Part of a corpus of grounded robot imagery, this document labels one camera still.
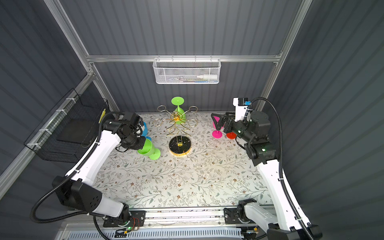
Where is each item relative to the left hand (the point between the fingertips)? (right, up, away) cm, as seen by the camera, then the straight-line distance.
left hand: (139, 146), depth 78 cm
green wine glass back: (+21, +17, +2) cm, 27 cm away
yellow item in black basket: (-22, +17, +4) cm, 29 cm away
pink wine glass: (+45, +5, +28) cm, 53 cm away
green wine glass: (+7, -1, -5) cm, 8 cm away
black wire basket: (-34, +4, -17) cm, 38 cm away
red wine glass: (+56, +4, +27) cm, 62 cm away
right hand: (+41, +15, -15) cm, 46 cm away
